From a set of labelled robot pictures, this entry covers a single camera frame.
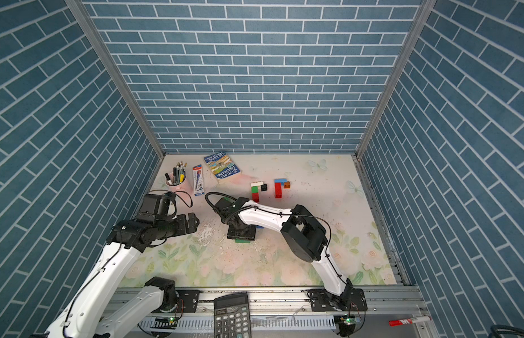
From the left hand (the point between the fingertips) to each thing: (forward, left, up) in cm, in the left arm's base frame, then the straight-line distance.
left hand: (193, 223), depth 76 cm
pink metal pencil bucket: (+25, +12, -9) cm, 29 cm away
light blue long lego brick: (+31, -34, -14) cm, 48 cm away
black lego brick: (+27, -25, -14) cm, 40 cm away
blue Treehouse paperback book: (+40, -2, -13) cm, 42 cm away
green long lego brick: (0, -16, -16) cm, 23 cm away
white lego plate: (+29, -21, -14) cm, 38 cm away
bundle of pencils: (+25, +13, -2) cm, 29 cm away
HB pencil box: (+32, +10, -16) cm, 37 cm away
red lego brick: (+22, -21, -16) cm, 34 cm away
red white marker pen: (-28, -75, -14) cm, 81 cm away
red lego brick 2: (+28, -32, -14) cm, 45 cm away
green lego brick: (+26, -21, -15) cm, 36 cm away
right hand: (0, -15, -15) cm, 21 cm away
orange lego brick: (+28, -36, -14) cm, 48 cm away
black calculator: (-27, -15, -14) cm, 34 cm away
